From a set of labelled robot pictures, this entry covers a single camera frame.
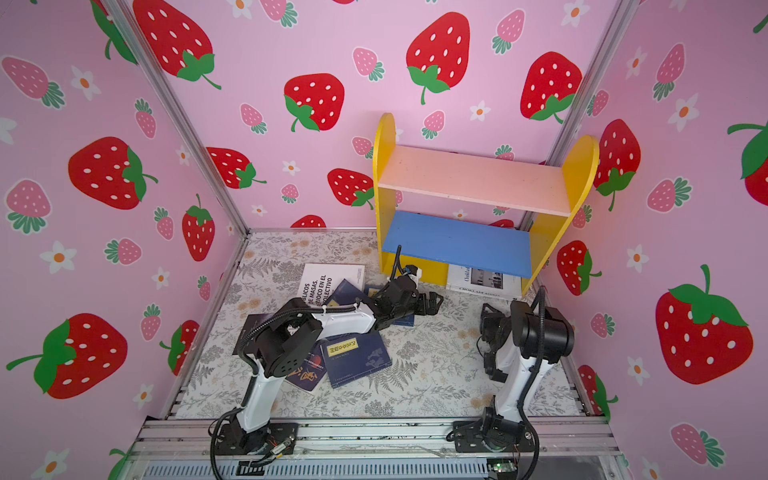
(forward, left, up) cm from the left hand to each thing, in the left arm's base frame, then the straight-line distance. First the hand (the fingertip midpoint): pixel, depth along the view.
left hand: (436, 298), depth 91 cm
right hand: (0, -16, -5) cm, 17 cm away
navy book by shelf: (-10, +10, +5) cm, 15 cm away
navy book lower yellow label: (-16, +26, -7) cm, 31 cm away
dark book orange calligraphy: (-21, +36, -7) cm, 43 cm away
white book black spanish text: (+9, +39, -4) cm, 41 cm away
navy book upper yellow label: (+3, +29, -3) cm, 29 cm away
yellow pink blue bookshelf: (+40, -3, +2) cm, 40 cm away
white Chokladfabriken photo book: (+9, -17, -4) cm, 20 cm away
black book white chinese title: (-5, +60, -8) cm, 60 cm away
